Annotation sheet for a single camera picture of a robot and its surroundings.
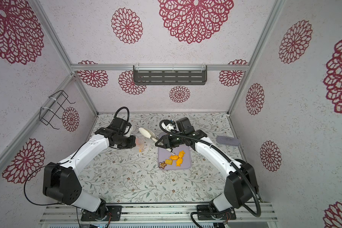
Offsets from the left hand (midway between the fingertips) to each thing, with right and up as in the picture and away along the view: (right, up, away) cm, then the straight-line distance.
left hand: (135, 145), depth 85 cm
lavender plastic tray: (+17, -7, +10) cm, 21 cm away
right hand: (+14, +2, -10) cm, 18 cm away
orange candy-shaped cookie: (+28, -7, +9) cm, 31 cm away
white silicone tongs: (+9, +7, -10) cm, 16 cm away
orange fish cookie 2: (+24, -9, +8) cm, 27 cm away
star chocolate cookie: (+16, -13, +5) cm, 21 cm away
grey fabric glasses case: (+62, +1, +15) cm, 63 cm away
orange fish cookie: (+27, -12, +7) cm, 30 cm away
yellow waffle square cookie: (+20, -12, +7) cm, 24 cm away
